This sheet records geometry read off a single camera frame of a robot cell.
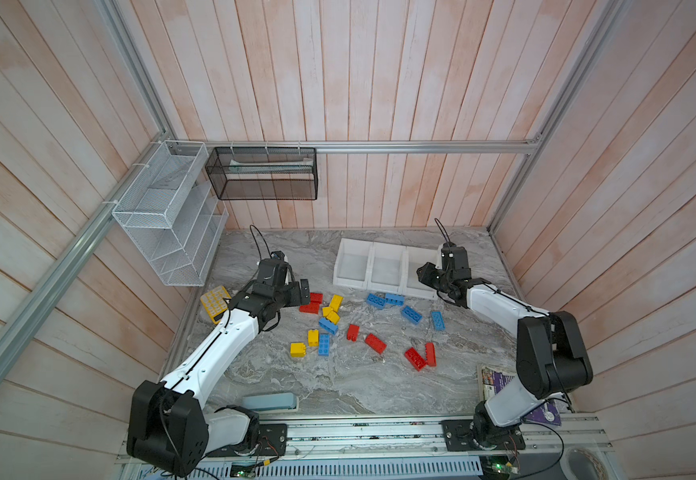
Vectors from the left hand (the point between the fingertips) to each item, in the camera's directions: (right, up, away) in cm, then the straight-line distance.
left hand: (293, 294), depth 84 cm
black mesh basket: (-14, +41, +21) cm, 48 cm away
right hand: (+39, +7, +11) cm, 42 cm away
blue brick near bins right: (+31, -4, +14) cm, 35 cm away
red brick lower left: (+4, -6, +11) cm, 14 cm away
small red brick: (+17, -13, +7) cm, 23 cm away
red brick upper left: (+5, -3, +15) cm, 16 cm away
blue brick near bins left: (+25, -4, +14) cm, 29 cm away
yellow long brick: (+12, -5, +14) cm, 19 cm away
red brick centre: (+24, -16, +6) cm, 30 cm away
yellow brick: (+5, -14, +5) cm, 16 cm away
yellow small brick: (+10, -8, +9) cm, 16 cm away
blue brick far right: (+46, -11, +11) cm, 48 cm away
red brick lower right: (+35, -19, +2) cm, 40 cm away
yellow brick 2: (+1, -18, +4) cm, 18 cm away
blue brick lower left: (+9, -16, +4) cm, 18 cm away
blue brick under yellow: (+10, -11, +8) cm, 17 cm away
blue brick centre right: (+37, -8, +11) cm, 39 cm away
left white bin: (+18, +8, +24) cm, 31 cm away
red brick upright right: (+40, -18, +3) cm, 44 cm away
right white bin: (+40, +11, +20) cm, 45 cm away
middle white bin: (+30, +5, +21) cm, 37 cm away
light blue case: (-5, -27, -8) cm, 29 cm away
